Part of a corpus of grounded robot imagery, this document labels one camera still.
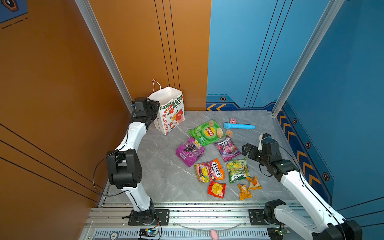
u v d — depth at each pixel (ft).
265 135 2.35
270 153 1.94
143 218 2.22
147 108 2.49
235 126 3.58
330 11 2.33
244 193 2.61
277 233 2.31
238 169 2.85
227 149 3.15
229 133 3.47
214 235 2.21
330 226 1.27
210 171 2.80
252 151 2.34
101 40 2.65
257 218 2.38
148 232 2.32
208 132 3.47
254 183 2.72
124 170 1.61
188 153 2.99
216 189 2.65
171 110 3.15
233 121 3.64
